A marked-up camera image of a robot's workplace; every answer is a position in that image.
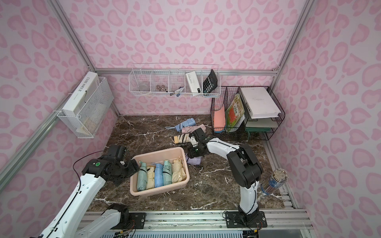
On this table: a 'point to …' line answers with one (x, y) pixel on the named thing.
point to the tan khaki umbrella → (178, 174)
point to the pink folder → (219, 119)
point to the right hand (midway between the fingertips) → (191, 153)
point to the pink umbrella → (192, 128)
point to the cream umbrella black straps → (184, 138)
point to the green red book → (234, 113)
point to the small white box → (193, 82)
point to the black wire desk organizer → (254, 112)
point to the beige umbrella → (150, 177)
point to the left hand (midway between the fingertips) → (134, 169)
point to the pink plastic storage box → (158, 156)
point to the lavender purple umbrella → (194, 160)
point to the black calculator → (211, 83)
